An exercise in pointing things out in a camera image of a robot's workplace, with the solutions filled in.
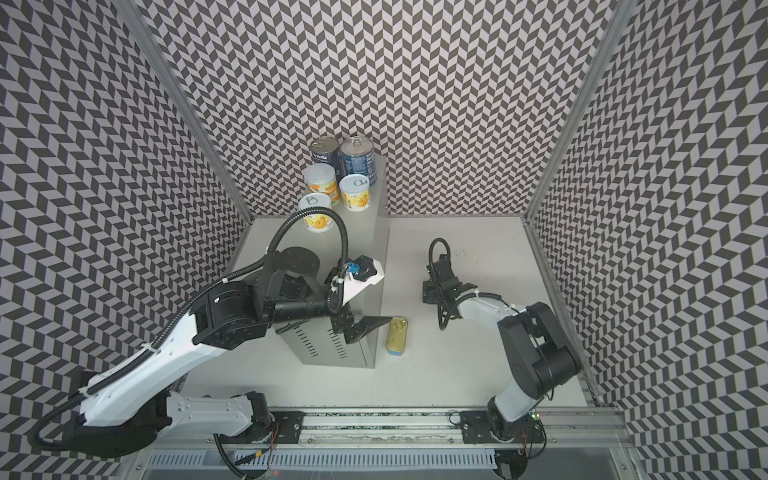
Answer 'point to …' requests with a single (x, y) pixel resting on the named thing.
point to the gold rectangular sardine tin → (397, 336)
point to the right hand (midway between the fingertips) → (438, 296)
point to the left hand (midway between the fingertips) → (377, 299)
